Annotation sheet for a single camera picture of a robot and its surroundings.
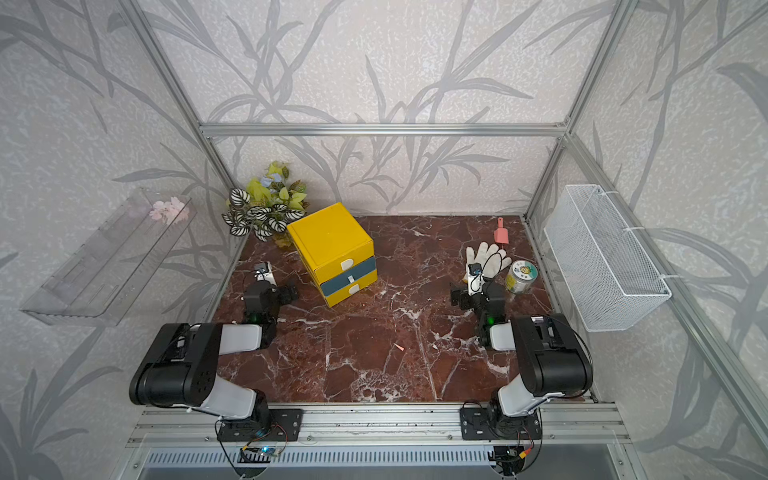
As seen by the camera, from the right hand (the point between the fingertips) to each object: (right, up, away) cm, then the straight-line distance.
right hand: (466, 277), depth 95 cm
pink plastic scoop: (+17, +14, +17) cm, 28 cm away
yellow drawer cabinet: (-38, +9, -12) cm, 41 cm away
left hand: (-60, 0, -1) cm, 60 cm away
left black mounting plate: (-52, -31, -26) cm, 66 cm away
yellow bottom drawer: (-35, -3, 0) cm, 35 cm away
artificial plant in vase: (-61, +22, -6) cm, 65 cm away
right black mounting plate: (0, -29, -28) cm, 41 cm away
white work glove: (+12, +5, +13) cm, 19 cm away
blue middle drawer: (-37, +1, -6) cm, 37 cm away
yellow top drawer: (-36, +6, -12) cm, 39 cm away
